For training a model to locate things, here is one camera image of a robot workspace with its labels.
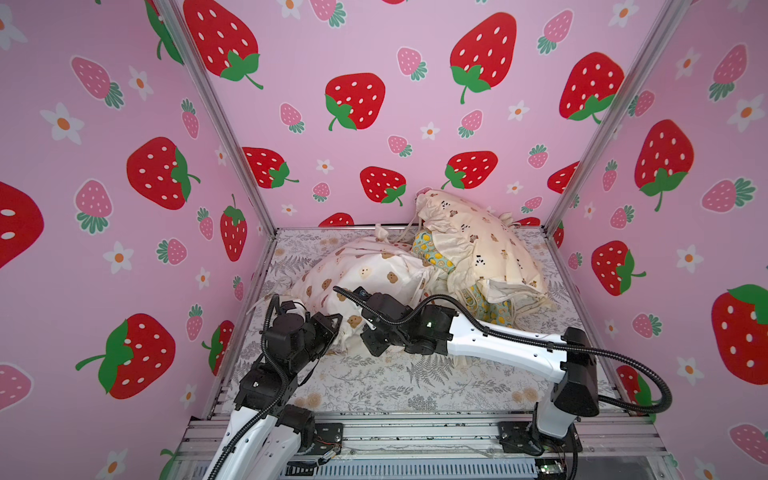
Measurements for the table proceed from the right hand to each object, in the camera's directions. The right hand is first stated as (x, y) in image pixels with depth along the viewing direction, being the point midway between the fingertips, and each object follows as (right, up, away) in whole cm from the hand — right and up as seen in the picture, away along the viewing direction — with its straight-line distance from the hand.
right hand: (359, 337), depth 71 cm
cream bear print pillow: (+6, +17, +10) cm, 21 cm away
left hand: (-3, +5, +2) cm, 7 cm away
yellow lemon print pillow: (+40, +3, +16) cm, 43 cm away
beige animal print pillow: (+36, +21, +15) cm, 44 cm away
